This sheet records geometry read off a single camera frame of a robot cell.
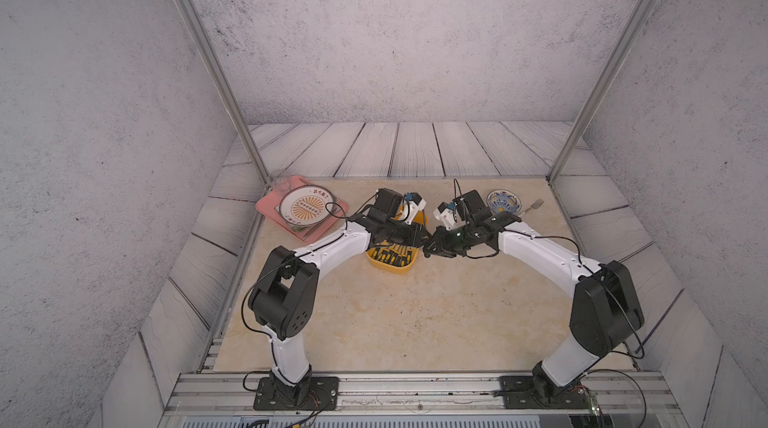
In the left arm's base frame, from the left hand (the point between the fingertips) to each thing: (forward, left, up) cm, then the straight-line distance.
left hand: (435, 240), depth 84 cm
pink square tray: (+26, +57, -14) cm, 64 cm away
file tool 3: (+2, +8, -14) cm, 16 cm away
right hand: (-3, +3, 0) cm, 4 cm away
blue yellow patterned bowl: (+25, -29, -12) cm, 41 cm away
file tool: (+3, +13, -14) cm, 19 cm away
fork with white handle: (+24, -42, -14) cm, 50 cm away
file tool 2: (+4, +12, -14) cm, 18 cm away
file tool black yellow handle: (+5, +16, -15) cm, 22 cm away
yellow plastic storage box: (+6, +9, -14) cm, 18 cm away
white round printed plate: (+26, +43, -14) cm, 52 cm away
